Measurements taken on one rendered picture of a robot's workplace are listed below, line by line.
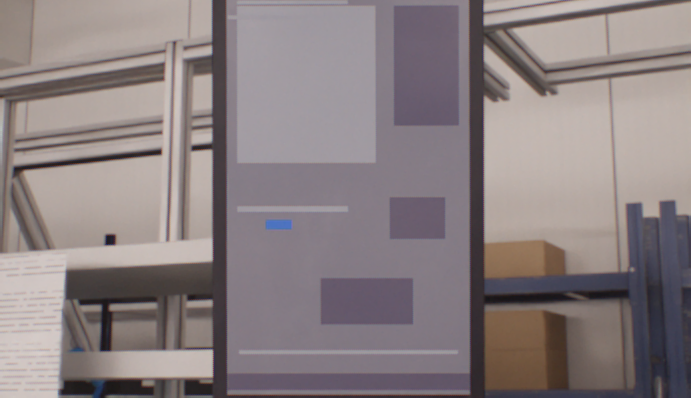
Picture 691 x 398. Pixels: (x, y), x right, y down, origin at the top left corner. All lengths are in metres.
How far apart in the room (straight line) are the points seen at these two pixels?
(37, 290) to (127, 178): 4.33
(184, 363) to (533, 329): 2.85
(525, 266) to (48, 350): 2.99
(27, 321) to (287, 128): 0.64
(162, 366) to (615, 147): 3.46
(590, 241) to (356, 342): 3.67
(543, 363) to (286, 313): 3.20
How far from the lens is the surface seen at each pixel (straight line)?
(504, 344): 4.33
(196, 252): 1.58
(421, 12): 1.14
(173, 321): 2.16
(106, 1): 6.36
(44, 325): 1.61
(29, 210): 2.69
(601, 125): 4.85
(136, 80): 2.44
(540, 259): 4.33
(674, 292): 4.17
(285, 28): 1.14
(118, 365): 1.65
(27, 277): 1.64
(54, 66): 2.48
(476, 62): 1.14
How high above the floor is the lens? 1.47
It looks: 11 degrees up
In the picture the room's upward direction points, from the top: straight up
